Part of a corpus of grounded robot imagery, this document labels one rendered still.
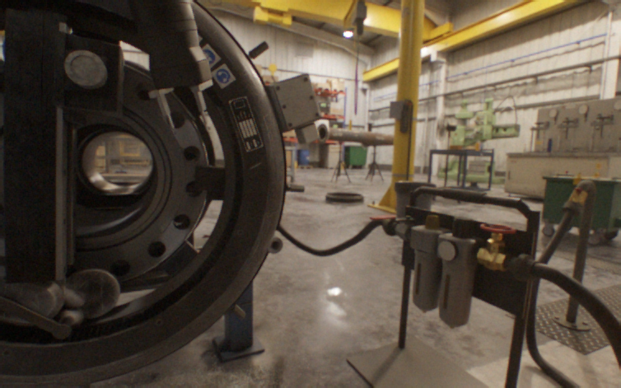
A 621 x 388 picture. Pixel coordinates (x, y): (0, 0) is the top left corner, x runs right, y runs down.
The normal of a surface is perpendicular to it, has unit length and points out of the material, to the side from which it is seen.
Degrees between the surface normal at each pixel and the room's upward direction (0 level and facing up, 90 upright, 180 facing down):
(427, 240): 90
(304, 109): 90
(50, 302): 90
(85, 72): 90
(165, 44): 122
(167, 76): 114
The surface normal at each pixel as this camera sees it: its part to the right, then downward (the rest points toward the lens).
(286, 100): 0.47, 0.12
